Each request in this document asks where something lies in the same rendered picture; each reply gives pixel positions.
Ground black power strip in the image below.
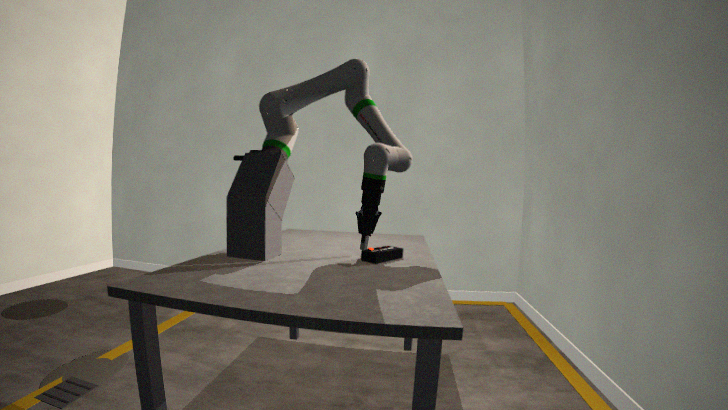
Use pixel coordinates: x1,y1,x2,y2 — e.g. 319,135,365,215
361,246,403,264

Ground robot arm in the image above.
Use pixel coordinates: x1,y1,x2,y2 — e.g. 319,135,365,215
249,59,412,194

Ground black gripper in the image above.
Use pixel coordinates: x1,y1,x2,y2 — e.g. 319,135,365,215
356,191,382,250

